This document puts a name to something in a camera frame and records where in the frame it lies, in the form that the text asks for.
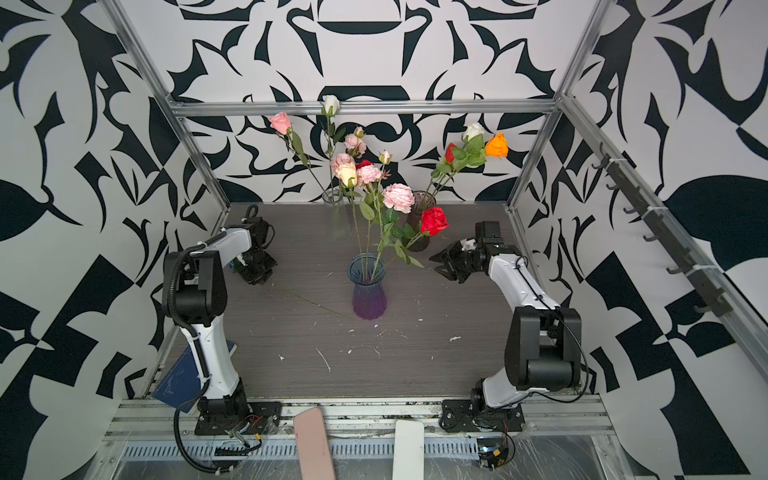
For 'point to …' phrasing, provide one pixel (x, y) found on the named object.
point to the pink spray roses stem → (354, 144)
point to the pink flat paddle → (313, 443)
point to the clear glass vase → (337, 215)
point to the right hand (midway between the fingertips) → (434, 257)
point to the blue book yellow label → (181, 386)
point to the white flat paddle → (408, 461)
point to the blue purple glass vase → (367, 270)
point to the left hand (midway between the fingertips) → (265, 272)
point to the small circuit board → (492, 451)
